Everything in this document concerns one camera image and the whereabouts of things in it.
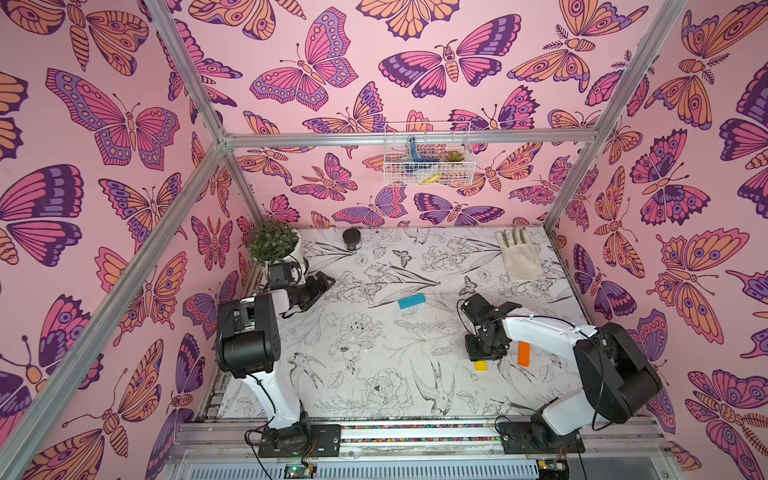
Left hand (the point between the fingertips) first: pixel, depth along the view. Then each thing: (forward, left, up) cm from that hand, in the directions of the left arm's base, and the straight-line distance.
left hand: (330, 284), depth 100 cm
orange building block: (-23, -59, -2) cm, 63 cm away
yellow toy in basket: (+16, -33, +30) cm, 48 cm away
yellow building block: (-26, -46, -3) cm, 53 cm away
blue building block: (-4, -28, -4) cm, 28 cm away
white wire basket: (+24, -32, +30) cm, 50 cm away
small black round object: (+22, -5, 0) cm, 22 cm away
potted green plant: (+5, +17, +16) cm, 23 cm away
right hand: (-22, -46, -4) cm, 51 cm away
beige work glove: (+13, -69, -3) cm, 70 cm away
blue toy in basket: (+24, -27, +29) cm, 47 cm away
